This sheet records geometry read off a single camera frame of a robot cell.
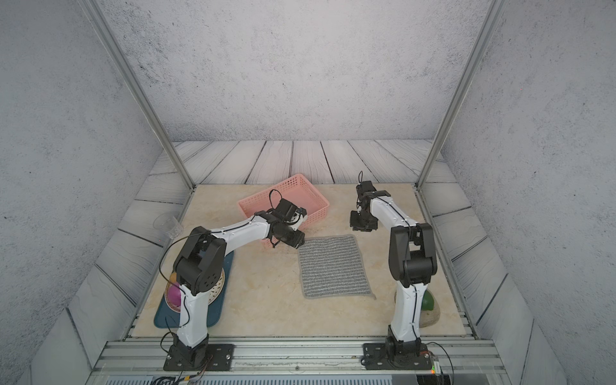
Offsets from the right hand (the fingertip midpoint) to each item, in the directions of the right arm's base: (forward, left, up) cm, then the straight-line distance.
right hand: (359, 225), depth 97 cm
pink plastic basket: (+25, +26, -5) cm, 37 cm away
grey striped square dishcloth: (-14, +11, -7) cm, 20 cm away
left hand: (-5, +22, -3) cm, 23 cm away
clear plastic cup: (+2, +79, -2) cm, 79 cm away
